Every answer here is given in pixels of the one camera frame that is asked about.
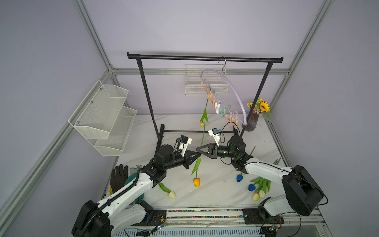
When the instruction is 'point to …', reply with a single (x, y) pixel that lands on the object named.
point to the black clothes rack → (160, 128)
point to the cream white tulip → (171, 194)
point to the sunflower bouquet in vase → (260, 106)
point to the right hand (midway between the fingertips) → (198, 151)
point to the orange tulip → (196, 181)
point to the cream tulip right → (262, 185)
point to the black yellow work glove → (118, 177)
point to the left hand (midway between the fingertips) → (198, 155)
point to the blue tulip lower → (251, 187)
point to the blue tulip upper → (240, 177)
